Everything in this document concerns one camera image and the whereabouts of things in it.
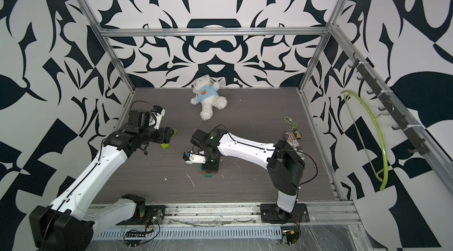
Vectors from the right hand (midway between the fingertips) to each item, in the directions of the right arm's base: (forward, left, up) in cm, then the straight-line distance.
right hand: (209, 163), depth 82 cm
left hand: (+12, +20, +12) cm, 26 cm away
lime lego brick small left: (+12, +24, -5) cm, 27 cm away
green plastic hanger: (+23, -61, +21) cm, 68 cm away
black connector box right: (-26, -34, -8) cm, 43 cm away
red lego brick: (-4, +2, +1) cm, 5 cm away
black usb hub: (-26, +30, -9) cm, 40 cm away
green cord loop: (+28, -44, -7) cm, 53 cm away
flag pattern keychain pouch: (+16, -42, -4) cm, 45 cm away
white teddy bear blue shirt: (+43, +4, +1) cm, 43 cm away
